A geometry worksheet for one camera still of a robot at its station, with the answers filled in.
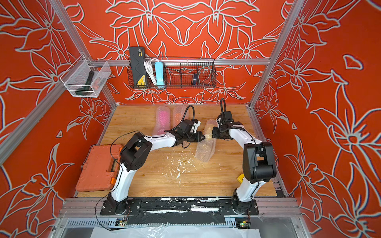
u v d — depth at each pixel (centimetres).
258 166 47
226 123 69
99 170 81
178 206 74
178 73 97
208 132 93
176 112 105
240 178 81
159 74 90
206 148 86
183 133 78
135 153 55
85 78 90
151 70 87
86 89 80
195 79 92
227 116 74
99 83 86
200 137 83
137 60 85
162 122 99
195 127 79
